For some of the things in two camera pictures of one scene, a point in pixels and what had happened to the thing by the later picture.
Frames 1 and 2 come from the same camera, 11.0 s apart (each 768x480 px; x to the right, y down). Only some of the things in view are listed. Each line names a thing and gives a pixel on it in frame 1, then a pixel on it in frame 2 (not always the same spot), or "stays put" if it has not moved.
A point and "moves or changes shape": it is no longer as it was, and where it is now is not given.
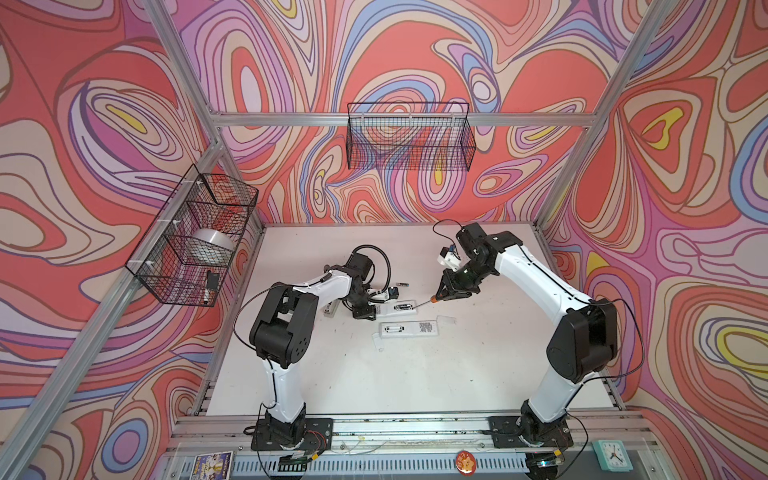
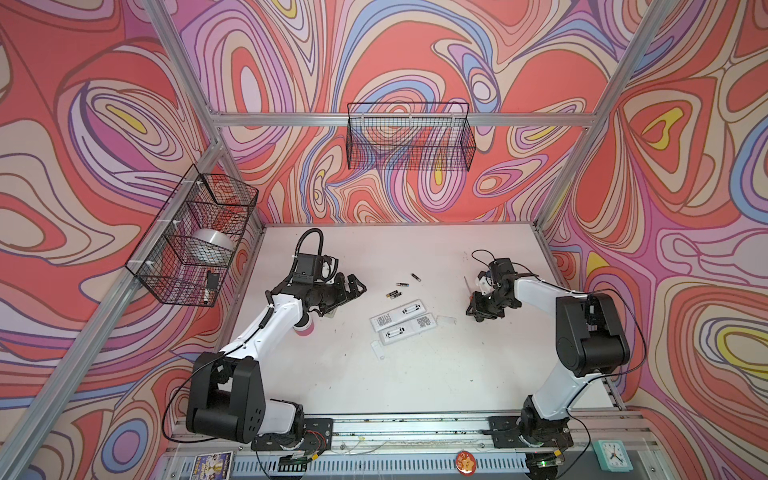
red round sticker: x=465 y=463 stays put
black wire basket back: x=410 y=136 stays put
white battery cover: x=445 y=321 stays put
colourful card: x=212 y=466 stays put
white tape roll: x=210 y=246 stays put
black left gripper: x=369 y=311 -> x=341 y=295
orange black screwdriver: x=433 y=299 moves or changes shape
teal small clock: x=612 y=455 stays put
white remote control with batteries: x=408 y=329 moves or changes shape
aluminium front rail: x=210 y=436 stays put
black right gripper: x=452 y=289 -> x=477 y=309
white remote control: x=400 y=307 moves or changes shape
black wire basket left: x=189 y=252 stays put
